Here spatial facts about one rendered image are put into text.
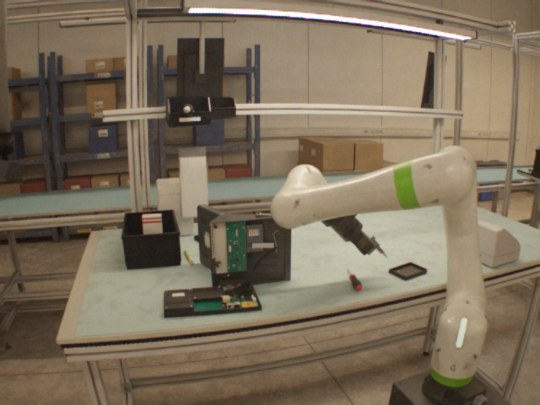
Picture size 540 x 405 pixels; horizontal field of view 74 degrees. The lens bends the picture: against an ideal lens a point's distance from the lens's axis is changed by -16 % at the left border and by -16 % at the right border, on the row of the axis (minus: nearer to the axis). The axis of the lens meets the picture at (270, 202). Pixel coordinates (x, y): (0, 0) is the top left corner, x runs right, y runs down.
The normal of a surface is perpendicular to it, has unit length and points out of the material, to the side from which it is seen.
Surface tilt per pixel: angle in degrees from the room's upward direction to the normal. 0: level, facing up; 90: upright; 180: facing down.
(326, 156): 90
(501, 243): 90
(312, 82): 90
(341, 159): 90
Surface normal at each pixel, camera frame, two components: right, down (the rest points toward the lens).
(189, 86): 0.33, 0.36
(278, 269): -0.11, 0.25
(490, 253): -0.94, 0.09
